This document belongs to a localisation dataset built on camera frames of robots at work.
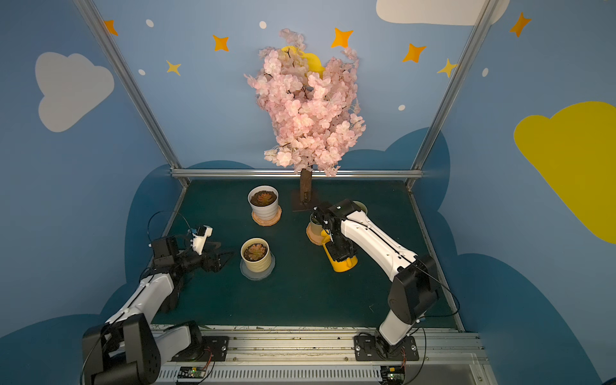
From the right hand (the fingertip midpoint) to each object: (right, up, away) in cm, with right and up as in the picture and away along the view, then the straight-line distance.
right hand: (349, 253), depth 81 cm
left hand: (-44, +2, +5) cm, 44 cm away
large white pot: (-33, +14, +21) cm, 41 cm away
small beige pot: (-11, +7, +17) cm, 22 cm away
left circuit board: (-50, -34, -9) cm, 61 cm away
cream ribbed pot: (-32, -6, +7) cm, 33 cm away
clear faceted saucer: (-35, -10, +10) cm, 38 cm away
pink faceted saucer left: (-33, +8, +24) cm, 42 cm away
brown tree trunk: (-15, +25, +25) cm, 38 cm away
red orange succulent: (-33, +20, +21) cm, 44 cm away
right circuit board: (+12, -35, -9) cm, 38 cm away
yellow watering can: (-3, -5, +1) cm, 6 cm away
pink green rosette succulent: (-34, -1, +8) cm, 35 cm away
